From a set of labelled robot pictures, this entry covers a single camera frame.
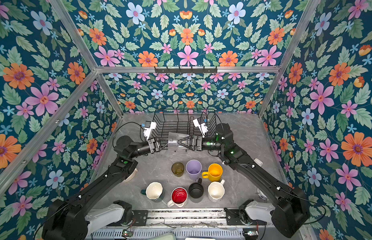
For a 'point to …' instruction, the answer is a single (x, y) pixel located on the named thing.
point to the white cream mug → (216, 190)
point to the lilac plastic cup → (193, 168)
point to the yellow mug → (214, 173)
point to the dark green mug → (154, 191)
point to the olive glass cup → (177, 169)
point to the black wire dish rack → (176, 124)
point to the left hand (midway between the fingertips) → (172, 140)
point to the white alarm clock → (261, 195)
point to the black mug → (196, 189)
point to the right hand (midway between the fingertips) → (182, 142)
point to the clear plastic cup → (172, 141)
